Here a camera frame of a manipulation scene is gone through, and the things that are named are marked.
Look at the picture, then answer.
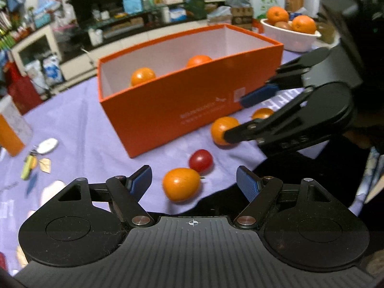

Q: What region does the small orange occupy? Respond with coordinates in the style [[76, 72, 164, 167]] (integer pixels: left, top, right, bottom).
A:
[[251, 108, 275, 120], [162, 168, 201, 203]]

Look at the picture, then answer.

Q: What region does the white fruit bowl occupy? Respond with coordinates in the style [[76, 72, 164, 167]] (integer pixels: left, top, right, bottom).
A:
[[260, 19, 321, 53]]

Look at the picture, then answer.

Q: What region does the small orange behind finger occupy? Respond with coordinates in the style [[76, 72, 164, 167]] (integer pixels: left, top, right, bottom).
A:
[[251, 108, 275, 120]]

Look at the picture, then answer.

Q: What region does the brown fruit in bowl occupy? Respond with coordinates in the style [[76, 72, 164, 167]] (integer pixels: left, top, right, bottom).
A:
[[274, 22, 293, 30]]

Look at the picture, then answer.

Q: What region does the purple tablecloth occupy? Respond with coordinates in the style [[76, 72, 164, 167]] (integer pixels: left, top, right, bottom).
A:
[[0, 47, 384, 276]]

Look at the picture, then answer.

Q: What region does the orange white canister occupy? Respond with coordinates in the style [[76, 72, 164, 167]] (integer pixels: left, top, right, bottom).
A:
[[0, 95, 33, 157]]

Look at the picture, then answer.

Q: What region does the red cherry tomato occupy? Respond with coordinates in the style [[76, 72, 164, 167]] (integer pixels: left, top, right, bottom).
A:
[[189, 149, 214, 173]]

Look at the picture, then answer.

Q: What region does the orange gift box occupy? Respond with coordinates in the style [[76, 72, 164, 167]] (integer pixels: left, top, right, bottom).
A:
[[98, 24, 284, 157]]

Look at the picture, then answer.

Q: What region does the red gift bag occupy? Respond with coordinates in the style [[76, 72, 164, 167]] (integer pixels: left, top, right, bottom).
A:
[[3, 62, 43, 115]]

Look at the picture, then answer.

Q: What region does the white TV cabinet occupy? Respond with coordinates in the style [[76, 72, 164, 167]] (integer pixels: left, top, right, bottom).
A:
[[60, 19, 208, 81]]

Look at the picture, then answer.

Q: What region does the blue paper bag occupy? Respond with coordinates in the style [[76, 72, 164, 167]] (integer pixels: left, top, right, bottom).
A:
[[122, 0, 143, 15]]

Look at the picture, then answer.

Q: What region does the white small glass cabinet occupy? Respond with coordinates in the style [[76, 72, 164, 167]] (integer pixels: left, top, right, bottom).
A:
[[10, 25, 62, 76]]

